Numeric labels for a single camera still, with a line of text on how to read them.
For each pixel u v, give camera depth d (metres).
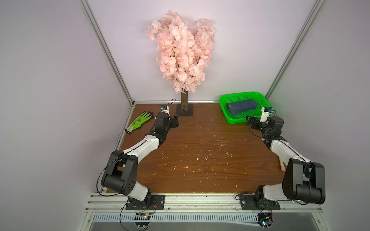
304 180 0.43
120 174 0.44
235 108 1.11
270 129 0.68
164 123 0.67
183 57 0.68
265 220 0.70
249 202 0.73
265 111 0.77
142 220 0.72
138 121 1.07
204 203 0.74
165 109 0.77
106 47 0.86
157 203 0.73
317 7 0.71
